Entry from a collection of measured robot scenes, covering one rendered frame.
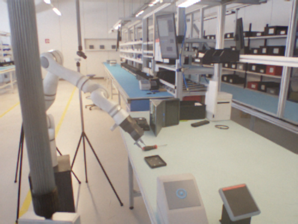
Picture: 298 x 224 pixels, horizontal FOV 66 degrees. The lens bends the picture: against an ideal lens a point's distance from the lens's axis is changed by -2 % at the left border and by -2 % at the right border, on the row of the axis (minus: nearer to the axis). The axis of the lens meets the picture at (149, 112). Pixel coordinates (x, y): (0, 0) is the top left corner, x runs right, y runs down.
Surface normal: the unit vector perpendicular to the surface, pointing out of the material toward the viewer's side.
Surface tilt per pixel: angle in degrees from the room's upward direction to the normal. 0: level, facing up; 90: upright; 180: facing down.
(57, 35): 90
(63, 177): 90
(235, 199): 32
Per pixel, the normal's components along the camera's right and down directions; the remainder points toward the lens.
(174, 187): 0.09, -0.71
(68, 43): 0.23, 0.26
